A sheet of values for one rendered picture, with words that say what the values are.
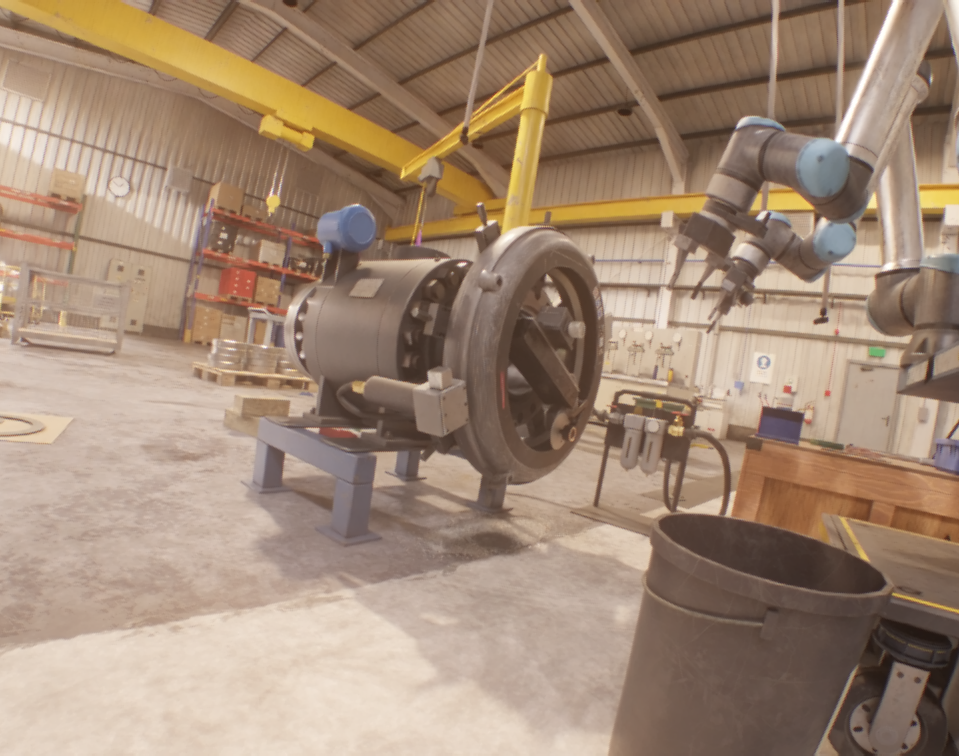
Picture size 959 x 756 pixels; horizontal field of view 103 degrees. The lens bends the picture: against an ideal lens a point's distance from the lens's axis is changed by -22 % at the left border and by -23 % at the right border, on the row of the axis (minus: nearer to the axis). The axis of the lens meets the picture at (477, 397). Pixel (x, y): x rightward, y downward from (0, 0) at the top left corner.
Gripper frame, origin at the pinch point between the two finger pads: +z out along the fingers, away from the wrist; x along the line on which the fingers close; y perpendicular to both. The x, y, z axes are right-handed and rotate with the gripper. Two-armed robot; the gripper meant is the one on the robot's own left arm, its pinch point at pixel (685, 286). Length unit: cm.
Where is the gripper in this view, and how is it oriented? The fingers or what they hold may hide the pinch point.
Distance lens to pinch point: 101.1
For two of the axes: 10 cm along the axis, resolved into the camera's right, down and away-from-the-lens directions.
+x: -7.2, 0.3, -7.0
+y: -6.0, -5.4, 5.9
